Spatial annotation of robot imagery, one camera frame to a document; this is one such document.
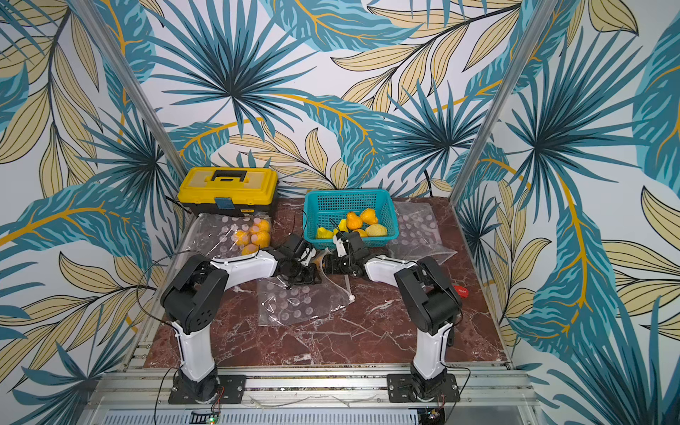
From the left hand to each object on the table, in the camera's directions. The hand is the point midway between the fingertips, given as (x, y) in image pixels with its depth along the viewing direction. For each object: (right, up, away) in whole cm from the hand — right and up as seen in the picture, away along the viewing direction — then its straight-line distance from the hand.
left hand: (318, 283), depth 93 cm
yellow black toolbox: (-33, +34, +8) cm, 48 cm away
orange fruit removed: (0, +9, -2) cm, 9 cm away
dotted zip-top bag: (-13, -6, -3) cm, 15 cm away
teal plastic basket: (+1, +28, +21) cm, 35 cm away
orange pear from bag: (+13, +22, +12) cm, 28 cm away
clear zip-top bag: (+39, +17, +14) cm, 45 cm away
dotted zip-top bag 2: (-41, +17, +14) cm, 46 cm away
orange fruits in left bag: (-23, +16, +5) cm, 29 cm away
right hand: (+3, +7, +3) cm, 8 cm away
